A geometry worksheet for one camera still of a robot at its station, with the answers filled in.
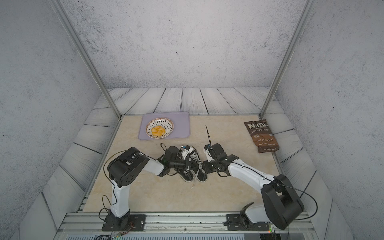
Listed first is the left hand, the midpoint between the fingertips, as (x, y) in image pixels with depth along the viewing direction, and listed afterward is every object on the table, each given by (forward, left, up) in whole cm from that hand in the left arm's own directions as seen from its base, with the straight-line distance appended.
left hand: (200, 168), depth 87 cm
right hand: (0, -3, +2) cm, 3 cm away
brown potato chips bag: (+24, -45, -2) cm, 51 cm away
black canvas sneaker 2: (-2, 0, -1) cm, 2 cm away
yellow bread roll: (+29, +29, -2) cm, 41 cm away
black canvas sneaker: (-3, +7, -1) cm, 8 cm away
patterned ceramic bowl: (+37, +23, -4) cm, 44 cm away
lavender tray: (+42, +14, -4) cm, 44 cm away
